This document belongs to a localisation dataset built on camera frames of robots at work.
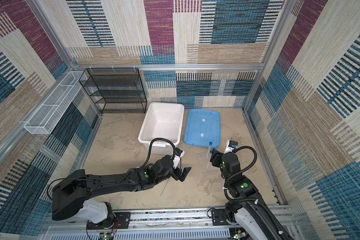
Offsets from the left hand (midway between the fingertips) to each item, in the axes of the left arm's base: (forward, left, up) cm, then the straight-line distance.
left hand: (185, 162), depth 78 cm
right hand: (+3, -17, +3) cm, 18 cm away
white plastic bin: (+40, +16, -13) cm, 45 cm away
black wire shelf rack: (+54, +49, +4) cm, 73 cm away
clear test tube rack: (+1, -14, -12) cm, 18 cm away
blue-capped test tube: (+9, -14, +2) cm, 17 cm away
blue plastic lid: (+34, -14, -14) cm, 39 cm away
